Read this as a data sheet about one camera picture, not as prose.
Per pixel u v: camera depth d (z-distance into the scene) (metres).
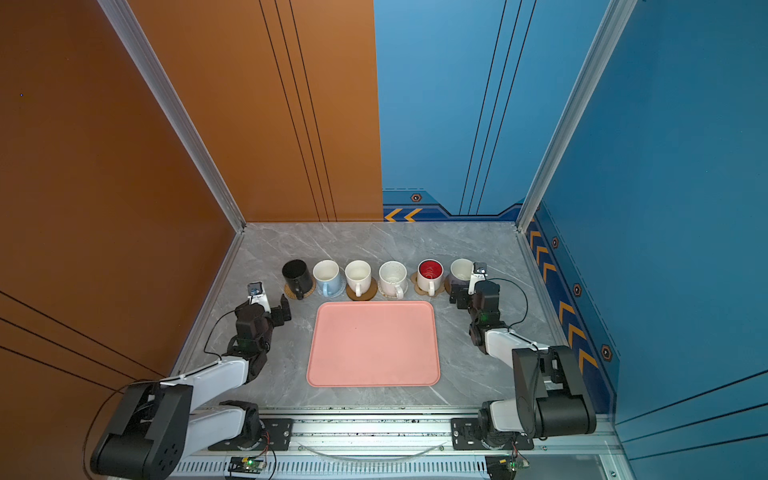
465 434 0.72
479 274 0.79
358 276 0.93
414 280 1.02
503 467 0.70
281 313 0.80
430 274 0.98
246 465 0.71
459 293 0.83
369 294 0.97
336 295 0.99
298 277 0.96
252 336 0.67
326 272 0.97
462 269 1.00
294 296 0.94
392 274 0.99
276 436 0.74
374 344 0.91
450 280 0.94
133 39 0.73
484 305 0.69
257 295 0.75
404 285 0.94
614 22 0.71
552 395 0.43
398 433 0.76
